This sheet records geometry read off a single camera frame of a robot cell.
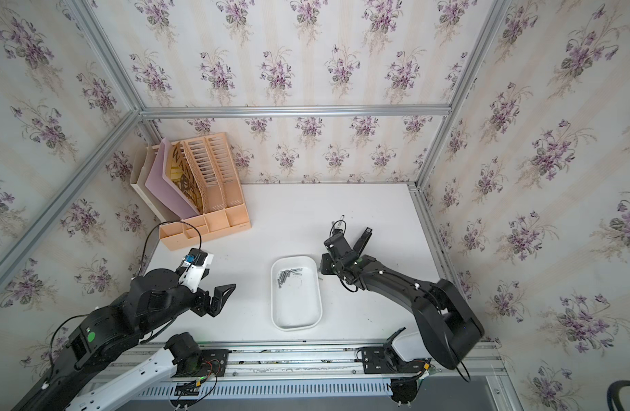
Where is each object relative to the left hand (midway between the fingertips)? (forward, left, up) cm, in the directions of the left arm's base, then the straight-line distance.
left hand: (225, 282), depth 64 cm
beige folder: (+30, +32, -8) cm, 45 cm away
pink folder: (+33, +28, +1) cm, 43 cm away
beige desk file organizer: (+58, +26, -14) cm, 65 cm away
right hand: (+15, -28, -18) cm, 36 cm away
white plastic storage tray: (+7, -17, -24) cm, 30 cm away
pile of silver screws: (+13, -12, -23) cm, 29 cm away
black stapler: (+25, -42, -22) cm, 53 cm away
